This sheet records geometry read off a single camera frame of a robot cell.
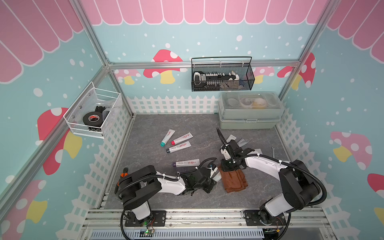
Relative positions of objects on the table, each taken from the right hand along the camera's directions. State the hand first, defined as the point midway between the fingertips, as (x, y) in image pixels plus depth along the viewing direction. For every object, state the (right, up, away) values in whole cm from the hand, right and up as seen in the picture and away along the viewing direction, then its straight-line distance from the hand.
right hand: (222, 167), depth 90 cm
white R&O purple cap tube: (-20, +3, +2) cm, 20 cm away
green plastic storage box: (+22, +37, +17) cm, 46 cm away
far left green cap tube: (-35, +20, +18) cm, 44 cm away
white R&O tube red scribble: (+9, +17, +16) cm, 25 cm away
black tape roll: (-65, +28, -19) cm, 74 cm away
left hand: (-6, -9, -4) cm, 11 cm away
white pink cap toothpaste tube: (-26, +17, +15) cm, 34 cm away
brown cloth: (+6, -6, -5) cm, 10 cm away
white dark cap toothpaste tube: (-28, +12, +10) cm, 32 cm away
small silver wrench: (+35, +8, +9) cm, 37 cm away
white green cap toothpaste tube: (-3, -4, -4) cm, 7 cm away
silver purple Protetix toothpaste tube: (+16, +14, +13) cm, 25 cm away
